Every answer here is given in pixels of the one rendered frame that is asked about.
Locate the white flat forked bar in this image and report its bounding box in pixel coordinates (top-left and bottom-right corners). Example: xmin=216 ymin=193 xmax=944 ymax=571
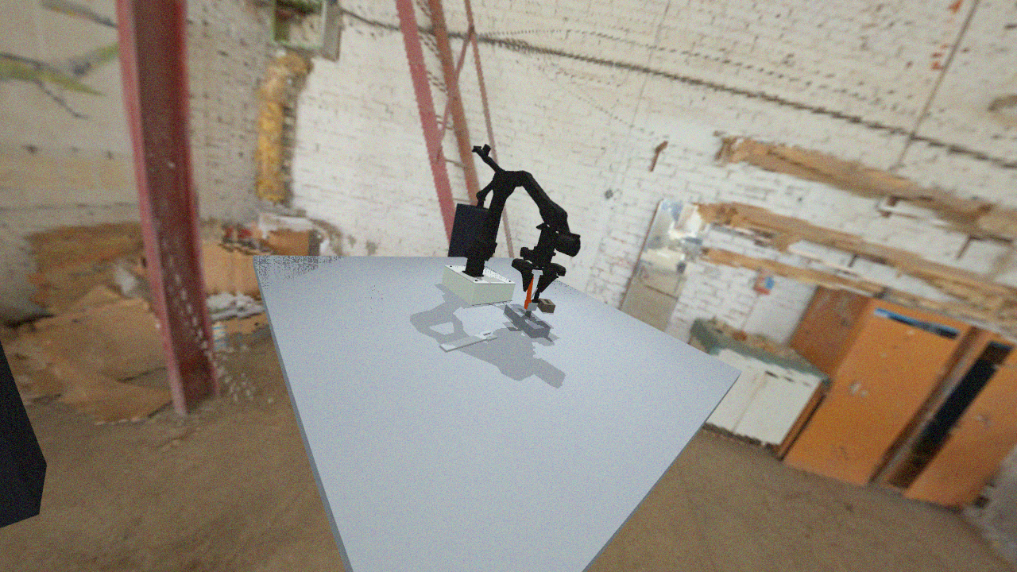
xmin=439 ymin=330 xmax=497 ymax=352

